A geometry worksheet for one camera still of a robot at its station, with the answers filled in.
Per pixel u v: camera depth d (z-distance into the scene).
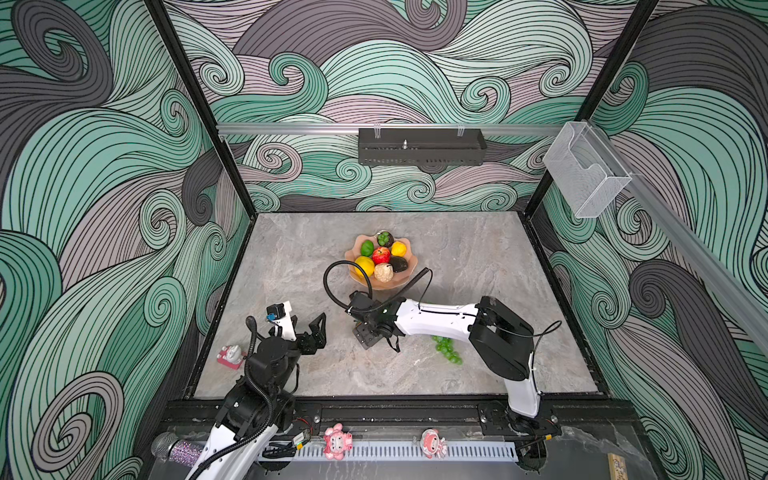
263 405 0.54
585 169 0.78
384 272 0.95
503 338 0.49
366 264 0.97
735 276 0.54
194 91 0.84
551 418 0.73
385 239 1.01
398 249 1.01
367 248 1.01
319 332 0.68
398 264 0.95
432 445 0.67
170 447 0.66
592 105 0.88
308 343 0.67
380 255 1.00
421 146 0.95
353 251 1.03
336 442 0.67
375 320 0.67
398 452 0.70
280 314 0.64
